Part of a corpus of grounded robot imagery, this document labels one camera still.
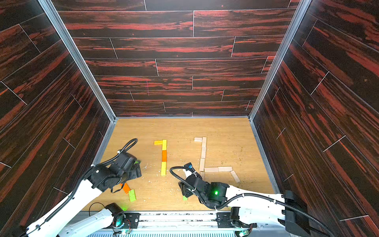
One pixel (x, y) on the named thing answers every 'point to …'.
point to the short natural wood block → (198, 139)
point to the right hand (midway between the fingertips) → (185, 179)
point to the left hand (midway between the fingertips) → (136, 171)
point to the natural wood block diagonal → (211, 169)
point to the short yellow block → (158, 142)
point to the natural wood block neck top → (204, 143)
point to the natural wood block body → (202, 164)
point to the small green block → (136, 162)
